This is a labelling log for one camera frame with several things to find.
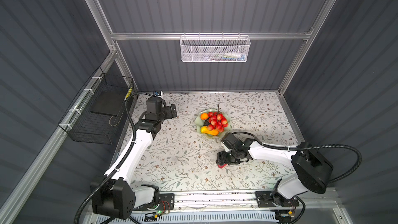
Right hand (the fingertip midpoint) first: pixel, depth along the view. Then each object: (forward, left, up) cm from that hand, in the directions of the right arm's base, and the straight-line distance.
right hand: (222, 163), depth 85 cm
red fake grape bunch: (+21, +3, +11) cm, 23 cm away
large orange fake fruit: (+25, +9, +3) cm, 26 cm away
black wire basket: (+12, +61, +29) cm, 69 cm away
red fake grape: (-2, 0, +1) cm, 2 cm away
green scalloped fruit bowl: (+25, +13, +3) cm, 28 cm away
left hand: (+21, +30, +24) cm, 44 cm away
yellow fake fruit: (+18, +10, +5) cm, 22 cm away
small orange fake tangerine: (+28, +10, +6) cm, 30 cm away
